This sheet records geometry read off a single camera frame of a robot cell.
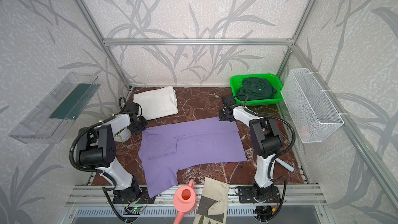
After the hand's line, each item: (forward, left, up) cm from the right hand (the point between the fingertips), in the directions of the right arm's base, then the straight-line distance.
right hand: (223, 112), depth 101 cm
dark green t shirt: (+18, -24, +2) cm, 31 cm away
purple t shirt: (-25, +36, -4) cm, 44 cm away
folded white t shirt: (+9, +46, -2) cm, 47 cm away
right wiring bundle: (-54, -16, -4) cm, 56 cm away
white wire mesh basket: (-24, -33, +31) cm, 51 cm away
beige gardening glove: (-52, +8, -2) cm, 53 cm away
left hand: (-7, +49, 0) cm, 49 cm away
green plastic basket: (+27, -11, +1) cm, 29 cm away
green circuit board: (-52, +44, -3) cm, 68 cm away
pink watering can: (-50, +19, +8) cm, 54 cm away
